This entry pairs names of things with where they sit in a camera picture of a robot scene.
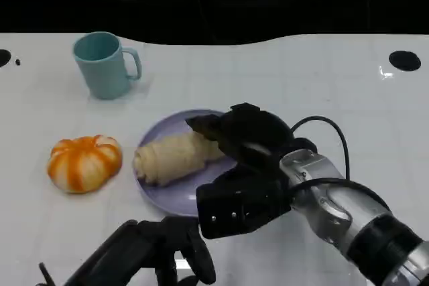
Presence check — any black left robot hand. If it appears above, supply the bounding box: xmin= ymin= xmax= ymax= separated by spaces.
xmin=63 ymin=216 xmax=217 ymax=286

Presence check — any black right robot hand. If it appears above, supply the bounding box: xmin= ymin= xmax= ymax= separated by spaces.
xmin=185 ymin=102 xmax=296 ymax=172

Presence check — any beige towel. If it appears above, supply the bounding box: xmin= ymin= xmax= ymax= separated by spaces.
xmin=133 ymin=131 xmax=225 ymax=187

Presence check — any lilac plate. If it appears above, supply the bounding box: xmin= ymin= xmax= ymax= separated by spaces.
xmin=135 ymin=109 xmax=239 ymax=217

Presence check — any orange and white bread roll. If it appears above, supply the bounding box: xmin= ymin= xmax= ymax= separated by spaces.
xmin=46 ymin=134 xmax=123 ymax=194

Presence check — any pale green mug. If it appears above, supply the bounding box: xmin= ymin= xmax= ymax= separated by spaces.
xmin=72 ymin=31 xmax=143 ymax=100

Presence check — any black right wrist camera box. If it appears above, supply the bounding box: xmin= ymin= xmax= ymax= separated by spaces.
xmin=195 ymin=161 xmax=293 ymax=240

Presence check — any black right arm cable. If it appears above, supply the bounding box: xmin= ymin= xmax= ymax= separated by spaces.
xmin=290 ymin=116 xmax=351 ymax=180

